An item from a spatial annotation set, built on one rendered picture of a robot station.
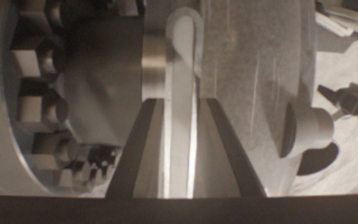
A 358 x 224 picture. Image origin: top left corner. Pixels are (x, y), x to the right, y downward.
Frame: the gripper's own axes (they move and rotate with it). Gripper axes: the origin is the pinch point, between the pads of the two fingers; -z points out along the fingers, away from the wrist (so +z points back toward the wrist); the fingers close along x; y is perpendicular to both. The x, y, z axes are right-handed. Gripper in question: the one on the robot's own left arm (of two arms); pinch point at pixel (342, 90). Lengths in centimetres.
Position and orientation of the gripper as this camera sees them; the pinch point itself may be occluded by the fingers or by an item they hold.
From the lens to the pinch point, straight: 73.3
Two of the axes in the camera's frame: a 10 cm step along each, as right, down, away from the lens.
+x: -10.0, 0.8, -0.5
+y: 0.4, 8.4, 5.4
